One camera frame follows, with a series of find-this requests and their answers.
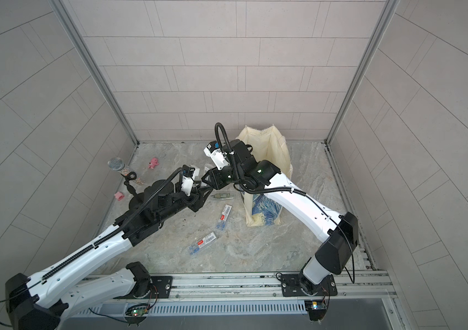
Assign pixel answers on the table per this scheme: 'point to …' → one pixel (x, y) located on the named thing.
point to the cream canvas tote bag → (268, 144)
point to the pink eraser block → (119, 195)
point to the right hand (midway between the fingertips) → (206, 178)
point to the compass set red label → (224, 216)
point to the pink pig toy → (153, 163)
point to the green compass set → (224, 196)
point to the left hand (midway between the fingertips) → (211, 184)
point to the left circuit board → (135, 314)
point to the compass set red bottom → (201, 243)
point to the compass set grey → (208, 167)
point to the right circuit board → (316, 309)
